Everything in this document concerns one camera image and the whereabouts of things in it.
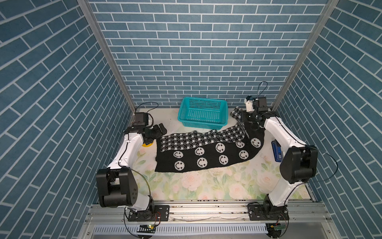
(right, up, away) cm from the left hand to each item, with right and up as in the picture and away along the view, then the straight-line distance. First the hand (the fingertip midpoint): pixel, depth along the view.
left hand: (164, 132), depth 87 cm
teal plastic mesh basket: (+25, +14, +33) cm, 43 cm away
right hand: (+50, +10, +7) cm, 52 cm away
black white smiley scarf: (+6, -13, +8) cm, 16 cm away
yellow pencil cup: (-13, -10, +12) cm, 21 cm away
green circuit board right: (+59, -44, -17) cm, 75 cm away
